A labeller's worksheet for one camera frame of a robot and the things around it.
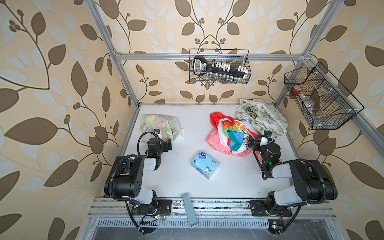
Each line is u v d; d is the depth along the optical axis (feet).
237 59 2.99
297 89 2.87
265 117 3.25
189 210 2.37
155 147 2.38
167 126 3.15
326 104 2.38
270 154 2.28
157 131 2.72
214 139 3.09
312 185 1.44
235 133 2.93
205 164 2.71
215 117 3.55
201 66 2.79
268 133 2.53
